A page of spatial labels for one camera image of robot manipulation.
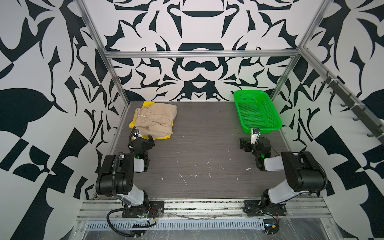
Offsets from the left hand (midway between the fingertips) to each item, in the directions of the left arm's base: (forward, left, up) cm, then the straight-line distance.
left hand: (140, 135), depth 92 cm
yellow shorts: (+12, +8, -3) cm, 15 cm away
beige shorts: (+14, -7, -2) cm, 16 cm away
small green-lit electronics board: (-47, -67, -8) cm, 82 cm away
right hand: (-1, -67, -2) cm, 68 cm away
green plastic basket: (+24, -81, -8) cm, 85 cm away
